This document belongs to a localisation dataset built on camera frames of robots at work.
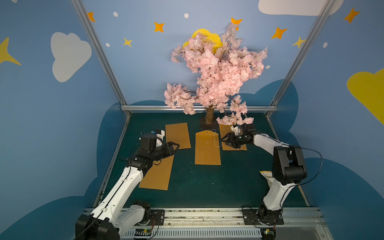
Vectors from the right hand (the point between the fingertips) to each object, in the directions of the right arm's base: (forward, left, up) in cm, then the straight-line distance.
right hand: (225, 140), depth 95 cm
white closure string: (+3, +6, -5) cm, 9 cm away
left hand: (-13, +29, +13) cm, 34 cm away
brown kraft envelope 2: (+9, +33, -7) cm, 35 cm away
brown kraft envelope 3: (-24, +41, -8) cm, 48 cm away
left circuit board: (-51, +43, -10) cm, 67 cm away
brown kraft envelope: (-1, +11, -9) cm, 14 cm away
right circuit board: (-47, -20, -11) cm, 53 cm away
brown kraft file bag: (+15, -1, -8) cm, 17 cm away
